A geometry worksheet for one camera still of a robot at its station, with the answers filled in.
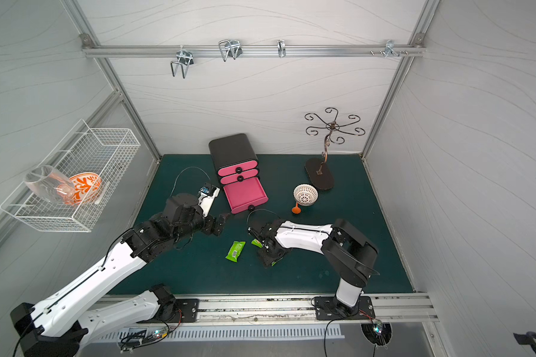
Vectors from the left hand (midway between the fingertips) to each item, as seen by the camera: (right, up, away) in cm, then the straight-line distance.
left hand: (217, 209), depth 72 cm
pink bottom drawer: (+5, +2, +31) cm, 32 cm away
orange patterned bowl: (-38, +8, -5) cm, 39 cm away
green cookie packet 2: (+12, -16, +16) cm, 26 cm away
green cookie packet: (+4, -18, +13) cm, 23 cm away
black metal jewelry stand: (+42, +12, +39) cm, 58 cm away
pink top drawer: (+3, +14, +23) cm, 27 cm away
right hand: (+18, -21, +14) cm, 31 cm away
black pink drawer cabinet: (-1, +24, +33) cm, 40 cm away
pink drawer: (+3, +11, +27) cm, 29 cm away
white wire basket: (-43, +20, +8) cm, 48 cm away
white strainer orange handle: (+34, +2, +32) cm, 46 cm away
